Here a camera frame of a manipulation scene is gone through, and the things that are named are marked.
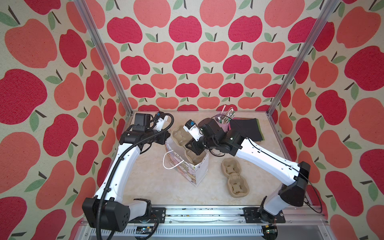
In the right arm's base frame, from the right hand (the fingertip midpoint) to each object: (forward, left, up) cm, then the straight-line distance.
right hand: (191, 142), depth 71 cm
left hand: (+5, +11, -1) cm, 12 cm away
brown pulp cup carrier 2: (-10, -26, -24) cm, 37 cm away
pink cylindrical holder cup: (+38, -21, -26) cm, 51 cm away
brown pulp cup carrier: (+4, +6, -1) cm, 7 cm away
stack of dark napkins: (+33, -39, -24) cm, 56 cm away
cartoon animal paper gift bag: (-12, -3, -9) cm, 15 cm away
